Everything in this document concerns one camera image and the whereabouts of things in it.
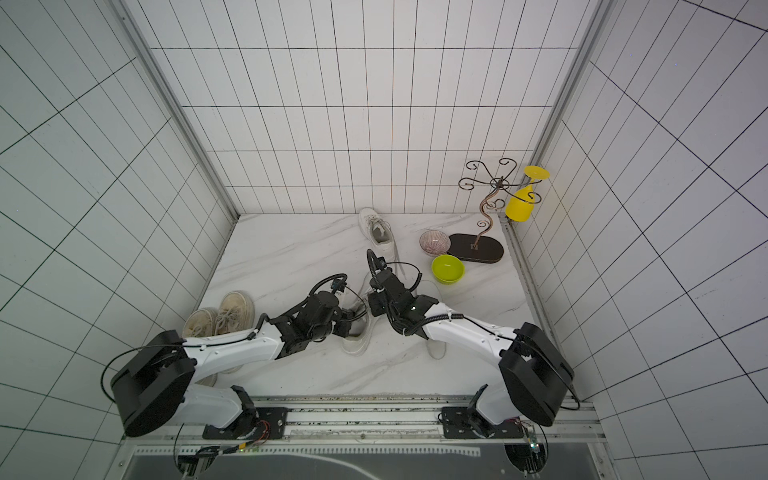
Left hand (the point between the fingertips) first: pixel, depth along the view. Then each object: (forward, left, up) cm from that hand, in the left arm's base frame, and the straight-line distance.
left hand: (349, 319), depth 86 cm
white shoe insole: (-7, -26, -4) cm, 27 cm away
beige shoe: (+1, +34, +1) cm, 34 cm away
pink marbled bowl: (+32, -29, -3) cm, 43 cm away
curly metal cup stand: (+30, -44, +26) cm, 59 cm away
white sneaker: (0, -3, +16) cm, 16 cm away
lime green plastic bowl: (+19, -32, -2) cm, 37 cm away
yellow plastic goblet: (+30, -52, +19) cm, 63 cm away
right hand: (+8, -8, +7) cm, 14 cm away
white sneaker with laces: (+31, -8, +4) cm, 32 cm away
